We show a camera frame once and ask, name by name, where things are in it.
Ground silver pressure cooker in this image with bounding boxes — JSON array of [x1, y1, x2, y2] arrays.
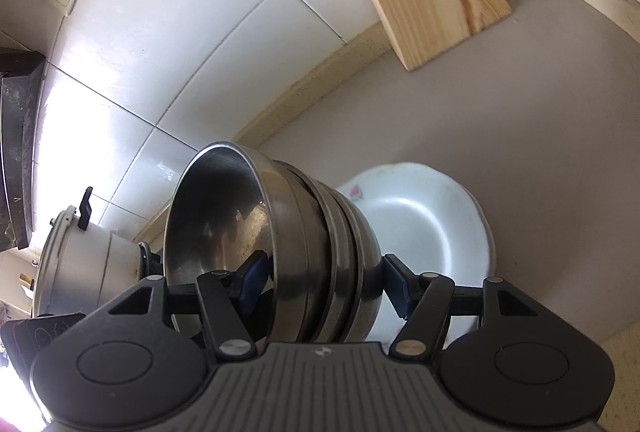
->
[[30, 186, 151, 319]]

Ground black range hood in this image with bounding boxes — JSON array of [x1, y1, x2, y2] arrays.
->
[[0, 50, 48, 253]]

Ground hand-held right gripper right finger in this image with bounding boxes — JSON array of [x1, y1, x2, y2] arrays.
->
[[382, 254, 540, 359]]

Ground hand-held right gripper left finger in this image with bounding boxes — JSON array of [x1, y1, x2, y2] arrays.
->
[[107, 251, 269, 361]]

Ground white floral plate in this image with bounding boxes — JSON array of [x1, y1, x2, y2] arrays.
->
[[336, 162, 496, 344]]

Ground black gas stove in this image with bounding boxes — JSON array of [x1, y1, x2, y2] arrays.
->
[[0, 239, 167, 393]]

